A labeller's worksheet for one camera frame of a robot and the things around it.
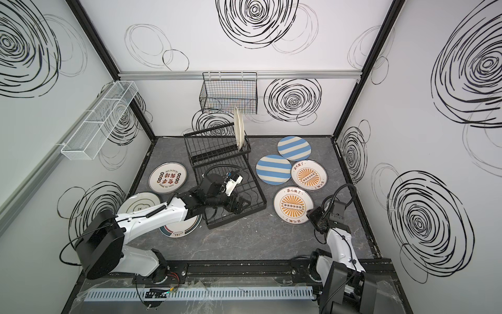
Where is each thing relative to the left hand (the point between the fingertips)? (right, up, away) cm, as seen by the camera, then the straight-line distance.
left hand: (244, 199), depth 80 cm
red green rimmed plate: (-27, -13, +2) cm, 30 cm away
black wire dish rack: (-18, +21, +30) cm, 41 cm away
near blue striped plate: (+15, +10, +27) cm, 32 cm away
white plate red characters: (-42, +6, +21) cm, 47 cm away
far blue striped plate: (+29, +22, +34) cm, 50 cm away
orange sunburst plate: (+33, +8, +22) cm, 40 cm away
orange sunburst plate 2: (+22, -5, +11) cm, 25 cm away
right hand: (+29, -8, +7) cm, 31 cm away
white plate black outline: (-51, -4, +12) cm, 53 cm away
